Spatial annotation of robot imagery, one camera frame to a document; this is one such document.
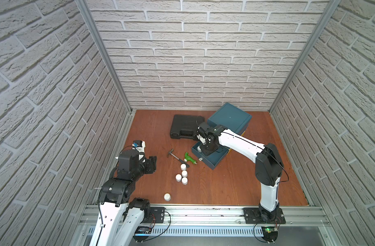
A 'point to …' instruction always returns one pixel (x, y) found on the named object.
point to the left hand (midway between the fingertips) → (152, 154)
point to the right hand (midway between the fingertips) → (209, 150)
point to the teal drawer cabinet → (233, 119)
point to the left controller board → (141, 233)
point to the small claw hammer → (170, 152)
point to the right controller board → (270, 233)
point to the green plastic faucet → (187, 158)
